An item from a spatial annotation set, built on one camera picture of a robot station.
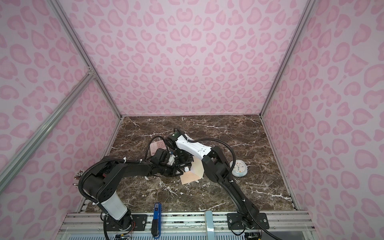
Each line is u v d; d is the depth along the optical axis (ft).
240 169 2.96
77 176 2.32
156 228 2.22
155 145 3.23
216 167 1.94
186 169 2.75
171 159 2.80
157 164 2.47
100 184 1.53
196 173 2.95
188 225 2.37
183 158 2.55
